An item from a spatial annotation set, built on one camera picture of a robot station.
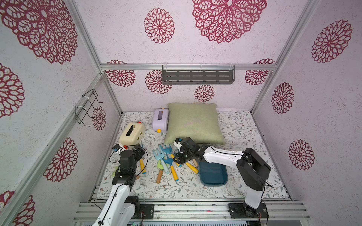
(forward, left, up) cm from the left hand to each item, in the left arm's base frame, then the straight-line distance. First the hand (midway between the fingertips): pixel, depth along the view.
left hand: (135, 149), depth 84 cm
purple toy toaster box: (+26, -12, -4) cm, 29 cm away
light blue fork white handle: (0, -14, -11) cm, 17 cm away
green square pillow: (+22, -41, -1) cm, 46 cm away
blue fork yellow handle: (-7, -34, -11) cm, 37 cm away
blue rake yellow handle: (-7, -3, -13) cm, 15 cm away
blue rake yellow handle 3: (+4, -19, -8) cm, 21 cm away
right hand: (-3, -22, -6) cm, 23 cm away
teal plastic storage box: (-10, -47, -16) cm, 51 cm away
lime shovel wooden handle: (-6, -14, -12) cm, 19 cm away
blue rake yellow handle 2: (-3, -20, -12) cm, 24 cm away
